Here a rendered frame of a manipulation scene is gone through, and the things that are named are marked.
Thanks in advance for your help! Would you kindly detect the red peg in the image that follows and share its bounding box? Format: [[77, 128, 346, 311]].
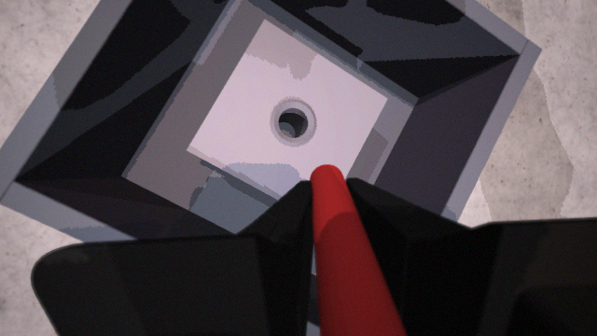
[[310, 164, 407, 336]]

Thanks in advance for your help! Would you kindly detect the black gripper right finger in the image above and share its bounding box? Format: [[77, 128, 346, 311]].
[[346, 177, 597, 336]]

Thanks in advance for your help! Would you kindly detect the white square plate with hole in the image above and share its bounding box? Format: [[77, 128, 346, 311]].
[[187, 19, 387, 200]]

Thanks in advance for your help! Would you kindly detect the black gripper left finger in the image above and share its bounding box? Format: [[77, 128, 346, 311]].
[[31, 180, 314, 336]]

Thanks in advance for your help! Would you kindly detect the dark grey open box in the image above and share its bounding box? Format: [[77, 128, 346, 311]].
[[0, 0, 542, 243]]

